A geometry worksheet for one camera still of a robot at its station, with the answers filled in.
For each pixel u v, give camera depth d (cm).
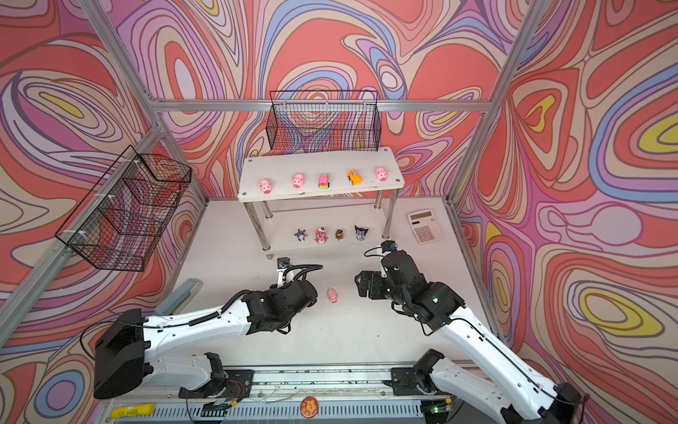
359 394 73
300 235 96
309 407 70
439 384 61
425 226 108
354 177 76
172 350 44
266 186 73
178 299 86
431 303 48
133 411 68
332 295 89
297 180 75
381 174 77
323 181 73
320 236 94
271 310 58
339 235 96
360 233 93
